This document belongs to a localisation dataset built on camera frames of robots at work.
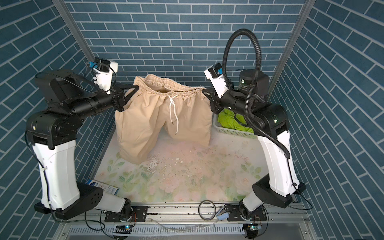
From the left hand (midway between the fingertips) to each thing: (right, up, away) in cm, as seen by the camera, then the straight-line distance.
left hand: (137, 86), depth 50 cm
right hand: (+22, 0, +3) cm, 22 cm away
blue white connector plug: (+33, -58, +22) cm, 70 cm away
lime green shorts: (+39, -9, +51) cm, 65 cm away
